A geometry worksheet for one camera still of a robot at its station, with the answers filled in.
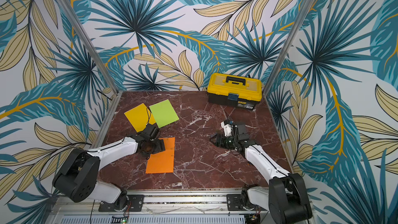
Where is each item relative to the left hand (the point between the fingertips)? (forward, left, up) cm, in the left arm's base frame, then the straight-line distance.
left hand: (159, 151), depth 89 cm
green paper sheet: (+28, +2, -1) cm, 28 cm away
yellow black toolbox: (+35, -45, +15) cm, 59 cm away
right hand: (+3, -31, +9) cm, 32 cm away
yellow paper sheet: (+27, +19, -4) cm, 33 cm away
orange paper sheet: (-6, -3, 0) cm, 7 cm away
